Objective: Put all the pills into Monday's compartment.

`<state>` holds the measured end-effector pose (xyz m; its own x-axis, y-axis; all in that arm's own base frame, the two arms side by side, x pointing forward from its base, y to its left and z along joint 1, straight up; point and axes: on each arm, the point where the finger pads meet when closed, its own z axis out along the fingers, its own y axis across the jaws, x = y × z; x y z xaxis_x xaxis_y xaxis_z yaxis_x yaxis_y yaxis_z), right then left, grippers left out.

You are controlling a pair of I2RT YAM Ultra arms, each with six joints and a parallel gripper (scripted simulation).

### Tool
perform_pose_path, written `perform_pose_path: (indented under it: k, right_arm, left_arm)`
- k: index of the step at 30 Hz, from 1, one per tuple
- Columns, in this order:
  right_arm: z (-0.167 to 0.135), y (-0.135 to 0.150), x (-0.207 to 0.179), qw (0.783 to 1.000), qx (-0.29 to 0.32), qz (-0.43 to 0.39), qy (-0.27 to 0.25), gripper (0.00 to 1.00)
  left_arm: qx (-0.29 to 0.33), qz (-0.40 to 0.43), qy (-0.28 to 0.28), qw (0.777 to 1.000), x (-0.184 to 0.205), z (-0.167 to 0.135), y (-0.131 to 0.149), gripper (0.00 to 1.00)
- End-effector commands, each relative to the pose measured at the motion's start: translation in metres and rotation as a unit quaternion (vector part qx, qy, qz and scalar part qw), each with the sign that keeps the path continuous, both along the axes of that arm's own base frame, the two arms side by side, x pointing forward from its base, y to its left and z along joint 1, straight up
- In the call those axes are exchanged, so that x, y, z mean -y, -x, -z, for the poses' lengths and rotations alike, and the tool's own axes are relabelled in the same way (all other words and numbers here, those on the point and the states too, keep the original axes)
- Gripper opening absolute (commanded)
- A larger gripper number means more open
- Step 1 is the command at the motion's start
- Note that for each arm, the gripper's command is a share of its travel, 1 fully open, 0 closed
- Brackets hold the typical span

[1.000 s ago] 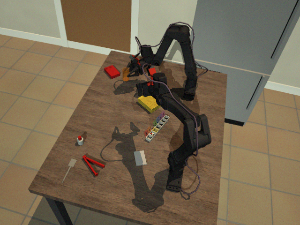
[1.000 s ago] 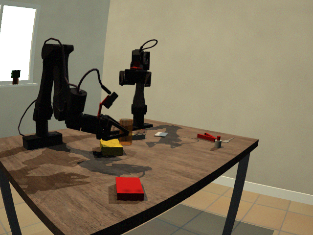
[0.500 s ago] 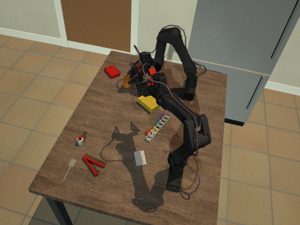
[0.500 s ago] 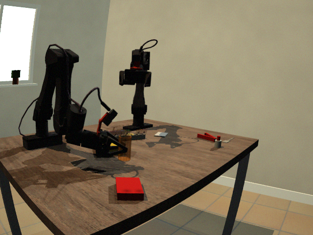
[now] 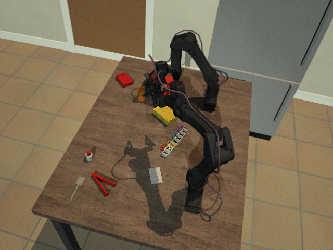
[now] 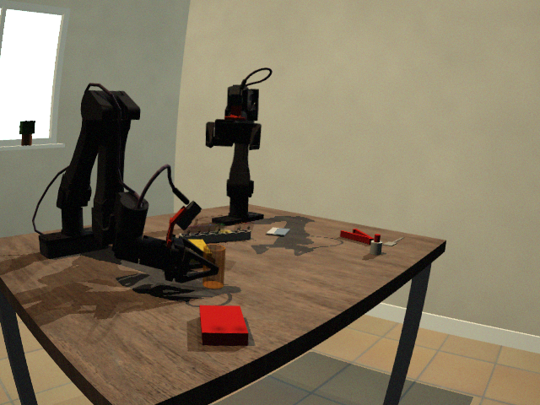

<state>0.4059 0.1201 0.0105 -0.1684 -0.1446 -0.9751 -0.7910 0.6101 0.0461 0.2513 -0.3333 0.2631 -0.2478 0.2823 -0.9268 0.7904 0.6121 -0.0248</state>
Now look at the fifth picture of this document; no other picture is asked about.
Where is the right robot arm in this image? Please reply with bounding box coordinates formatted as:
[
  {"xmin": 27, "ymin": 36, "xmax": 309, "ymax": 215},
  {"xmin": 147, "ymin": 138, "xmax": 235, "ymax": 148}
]
[{"xmin": 155, "ymin": 32, "xmax": 220, "ymax": 107}]

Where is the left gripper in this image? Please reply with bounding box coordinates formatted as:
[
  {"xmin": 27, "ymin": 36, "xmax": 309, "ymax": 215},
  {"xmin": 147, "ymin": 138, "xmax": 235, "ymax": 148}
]
[{"xmin": 151, "ymin": 75, "xmax": 173, "ymax": 108}]

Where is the amber translucent pill bottle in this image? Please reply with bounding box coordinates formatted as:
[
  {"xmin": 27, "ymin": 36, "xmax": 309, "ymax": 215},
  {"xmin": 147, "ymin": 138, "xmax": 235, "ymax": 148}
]
[{"xmin": 137, "ymin": 86, "xmax": 145, "ymax": 101}]

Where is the red rectangular block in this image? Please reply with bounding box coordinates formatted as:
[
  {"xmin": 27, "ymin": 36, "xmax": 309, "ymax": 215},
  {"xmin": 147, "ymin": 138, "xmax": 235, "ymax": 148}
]
[{"xmin": 116, "ymin": 72, "xmax": 133, "ymax": 88}]

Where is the grey cylinder with red cap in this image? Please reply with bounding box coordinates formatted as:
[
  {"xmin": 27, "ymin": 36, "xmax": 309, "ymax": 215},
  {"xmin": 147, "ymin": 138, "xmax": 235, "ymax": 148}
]
[{"xmin": 85, "ymin": 151, "xmax": 93, "ymax": 161}]

